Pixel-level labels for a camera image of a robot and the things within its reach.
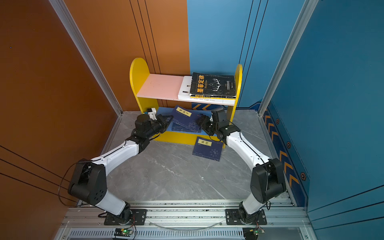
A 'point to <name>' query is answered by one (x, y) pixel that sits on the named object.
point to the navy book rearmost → (208, 148)
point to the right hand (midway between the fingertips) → (196, 123)
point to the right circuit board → (251, 233)
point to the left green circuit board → (122, 232)
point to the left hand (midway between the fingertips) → (174, 114)
